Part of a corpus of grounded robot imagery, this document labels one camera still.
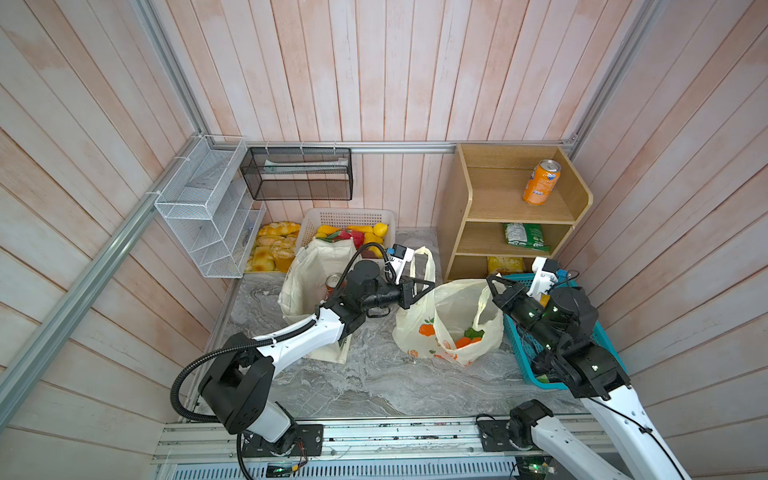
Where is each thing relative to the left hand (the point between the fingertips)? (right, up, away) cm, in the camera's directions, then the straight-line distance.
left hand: (434, 292), depth 71 cm
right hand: (+11, +4, -5) cm, 13 cm away
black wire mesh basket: (-42, +38, +33) cm, 66 cm away
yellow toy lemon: (-13, +20, +42) cm, 48 cm away
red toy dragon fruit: (-21, +17, +36) cm, 45 cm away
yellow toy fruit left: (-34, +20, +43) cm, 59 cm away
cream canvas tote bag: (-36, 0, +16) cm, 39 cm away
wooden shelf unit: (+25, +26, +16) cm, 39 cm away
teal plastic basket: (+15, -8, -16) cm, 23 cm away
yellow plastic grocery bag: (+8, -9, +9) cm, 14 cm away
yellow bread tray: (-50, +12, +33) cm, 61 cm away
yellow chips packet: (+32, +6, +33) cm, 47 cm away
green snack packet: (+33, +16, +20) cm, 41 cm away
